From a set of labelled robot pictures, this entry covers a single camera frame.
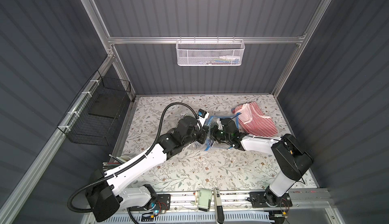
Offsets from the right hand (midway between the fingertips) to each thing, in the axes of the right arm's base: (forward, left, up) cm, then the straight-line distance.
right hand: (205, 132), depth 87 cm
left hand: (-7, -2, +14) cm, 16 cm away
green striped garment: (-2, -4, -7) cm, 9 cm away
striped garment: (+12, -33, -7) cm, 35 cm away
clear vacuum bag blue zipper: (-7, -1, +12) cm, 14 cm away
